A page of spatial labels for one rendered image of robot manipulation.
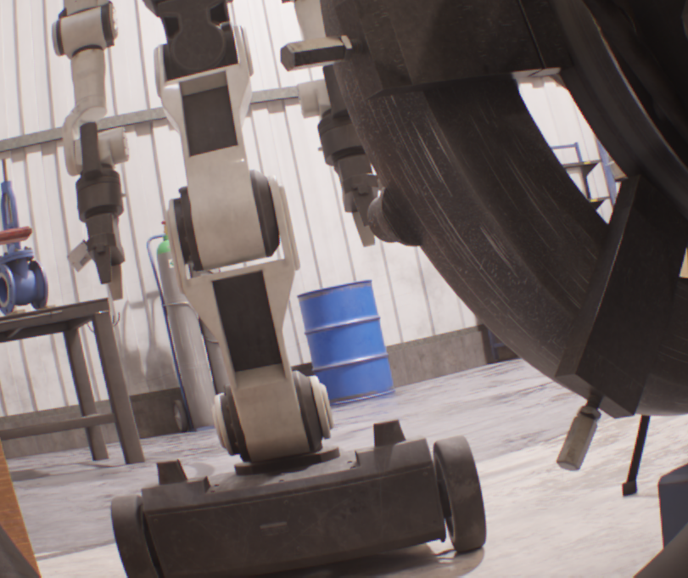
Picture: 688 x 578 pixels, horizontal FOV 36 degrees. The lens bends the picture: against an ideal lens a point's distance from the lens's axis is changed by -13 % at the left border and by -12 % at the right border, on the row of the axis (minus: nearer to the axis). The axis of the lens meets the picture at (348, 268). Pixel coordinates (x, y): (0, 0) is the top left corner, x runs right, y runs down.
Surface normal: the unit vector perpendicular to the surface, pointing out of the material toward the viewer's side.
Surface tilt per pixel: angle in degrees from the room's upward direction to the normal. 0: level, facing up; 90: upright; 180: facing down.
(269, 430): 106
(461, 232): 111
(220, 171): 67
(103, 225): 79
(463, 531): 122
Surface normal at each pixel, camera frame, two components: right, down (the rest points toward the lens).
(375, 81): -0.84, 0.22
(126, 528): -0.06, -0.63
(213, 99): 0.00, -0.25
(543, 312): -0.20, 0.53
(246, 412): 0.10, 0.19
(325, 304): -0.34, 0.00
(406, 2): 0.46, -0.16
